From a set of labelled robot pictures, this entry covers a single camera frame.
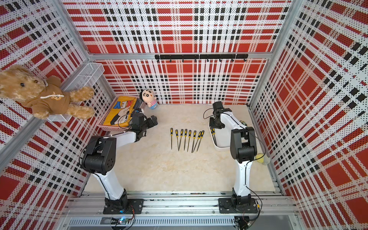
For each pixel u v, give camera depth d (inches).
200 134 39.9
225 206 28.4
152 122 35.7
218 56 34.9
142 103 44.8
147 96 42.5
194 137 39.9
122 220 27.2
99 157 19.9
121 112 42.3
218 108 32.3
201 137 39.9
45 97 21.5
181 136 40.0
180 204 29.6
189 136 39.9
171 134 40.4
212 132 40.6
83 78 33.7
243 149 21.9
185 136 40.0
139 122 30.3
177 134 40.3
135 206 29.1
